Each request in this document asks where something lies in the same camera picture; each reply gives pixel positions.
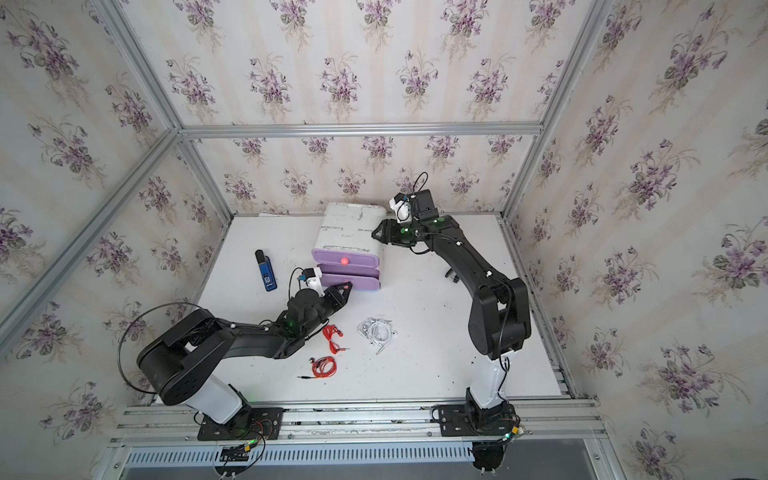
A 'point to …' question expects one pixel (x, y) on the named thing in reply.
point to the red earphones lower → (324, 367)
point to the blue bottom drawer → (360, 282)
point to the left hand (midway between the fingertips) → (356, 289)
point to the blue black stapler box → (267, 270)
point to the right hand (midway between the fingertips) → (383, 236)
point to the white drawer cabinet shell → (349, 226)
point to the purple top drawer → (333, 256)
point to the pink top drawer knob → (344, 261)
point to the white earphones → (378, 331)
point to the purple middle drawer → (349, 272)
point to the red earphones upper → (328, 331)
